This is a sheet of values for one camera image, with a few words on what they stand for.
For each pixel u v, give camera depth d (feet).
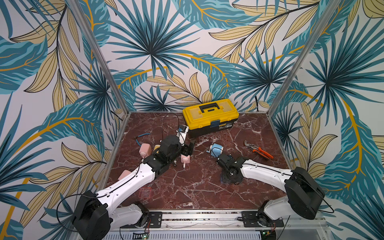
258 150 3.22
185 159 2.87
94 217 1.24
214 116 3.16
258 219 2.15
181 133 2.12
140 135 3.46
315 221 1.40
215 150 2.94
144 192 2.68
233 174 2.03
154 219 2.43
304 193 1.41
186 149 2.22
